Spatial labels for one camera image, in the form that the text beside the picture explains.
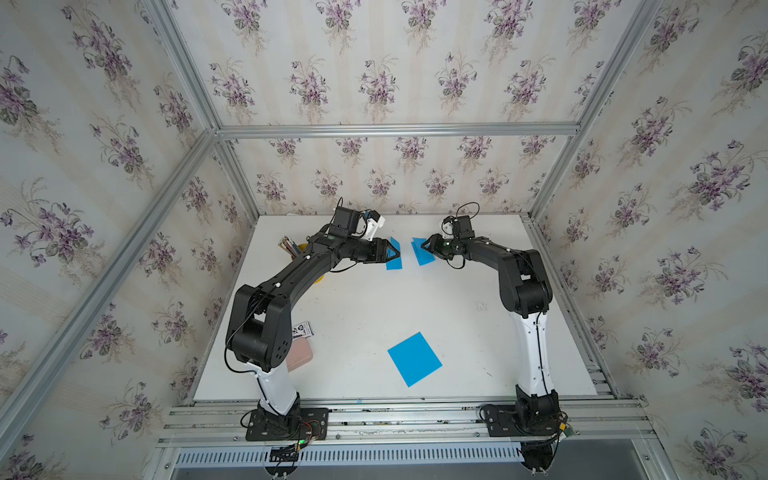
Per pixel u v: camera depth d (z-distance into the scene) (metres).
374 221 0.80
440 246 0.98
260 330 0.47
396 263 1.04
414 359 0.84
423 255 1.05
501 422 0.73
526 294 0.61
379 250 0.76
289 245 0.88
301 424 0.73
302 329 0.88
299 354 0.86
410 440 0.73
